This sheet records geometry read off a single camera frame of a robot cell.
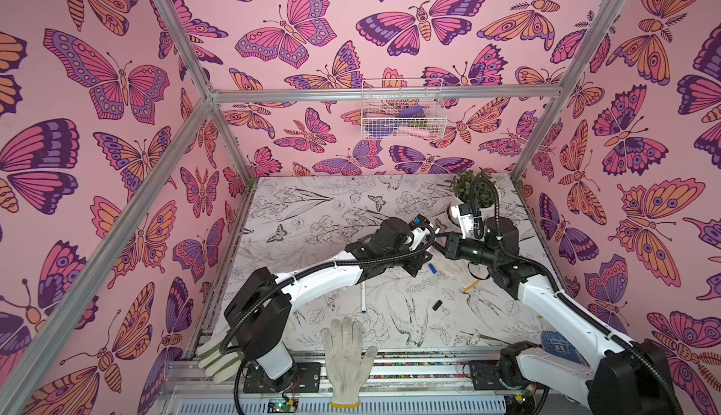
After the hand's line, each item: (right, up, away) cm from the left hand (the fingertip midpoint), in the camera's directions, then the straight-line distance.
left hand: (432, 255), depth 78 cm
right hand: (-1, +5, -1) cm, 5 cm away
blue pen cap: (+4, -7, +16) cm, 18 cm away
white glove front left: (-58, -29, -3) cm, 65 cm away
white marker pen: (-19, -15, +9) cm, 26 cm away
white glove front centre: (-23, -29, -2) cm, 38 cm away
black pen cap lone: (+3, -17, +8) cm, 19 cm away
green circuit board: (-41, -38, -6) cm, 56 cm away
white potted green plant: (+18, +19, +15) cm, 31 cm away
